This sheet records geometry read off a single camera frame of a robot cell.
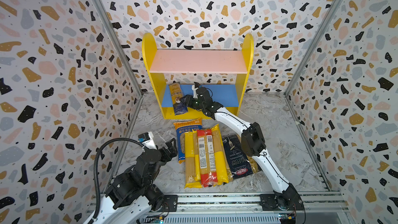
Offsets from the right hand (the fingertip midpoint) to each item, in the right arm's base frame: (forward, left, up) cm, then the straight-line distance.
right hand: (177, 97), depth 90 cm
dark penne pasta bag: (-32, -34, -17) cm, 50 cm away
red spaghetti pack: (-35, -18, -13) cm, 41 cm away
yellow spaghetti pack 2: (-34, -24, -14) cm, 44 cm away
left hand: (-30, -1, +4) cm, 30 cm away
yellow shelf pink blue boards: (+30, -29, -6) cm, 42 cm away
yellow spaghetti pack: (-40, -10, -18) cm, 45 cm away
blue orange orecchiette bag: (-11, -1, -16) cm, 20 cm away
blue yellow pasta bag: (+8, +2, -4) cm, 9 cm away
